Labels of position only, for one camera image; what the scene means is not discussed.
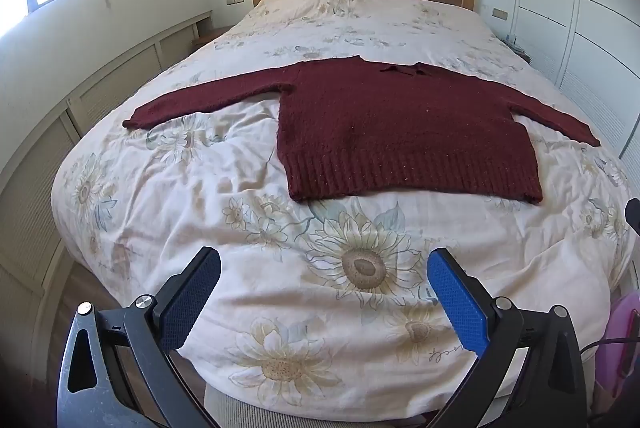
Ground wooden nightstand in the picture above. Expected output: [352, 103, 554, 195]
[192, 26, 233, 51]

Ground floral white duvet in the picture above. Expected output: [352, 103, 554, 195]
[50, 0, 638, 424]

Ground maroon knit sweater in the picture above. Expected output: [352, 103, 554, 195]
[122, 54, 601, 204]

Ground low slatted wall cabinet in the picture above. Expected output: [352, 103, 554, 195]
[0, 10, 213, 289]

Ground pink plastic object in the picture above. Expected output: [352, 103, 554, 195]
[600, 290, 640, 396]

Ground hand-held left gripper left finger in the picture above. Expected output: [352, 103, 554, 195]
[57, 247, 222, 428]

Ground black cable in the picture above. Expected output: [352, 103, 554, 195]
[580, 335, 633, 354]

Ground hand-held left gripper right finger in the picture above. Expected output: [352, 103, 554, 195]
[426, 247, 586, 428]

